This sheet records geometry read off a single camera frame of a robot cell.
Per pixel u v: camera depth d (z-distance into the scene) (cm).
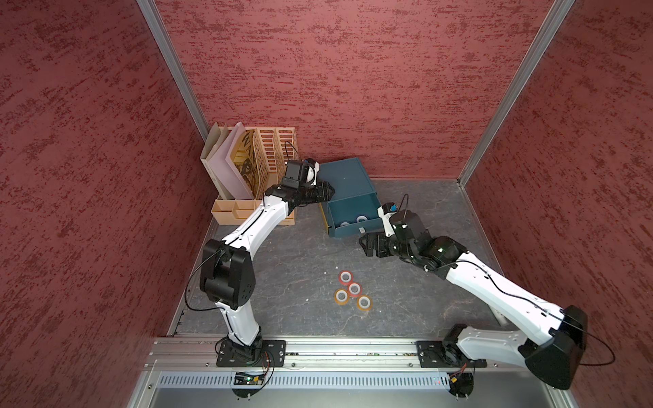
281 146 109
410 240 55
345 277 90
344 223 87
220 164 90
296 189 68
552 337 39
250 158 104
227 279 47
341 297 85
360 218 87
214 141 92
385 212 68
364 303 84
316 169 81
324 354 76
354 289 87
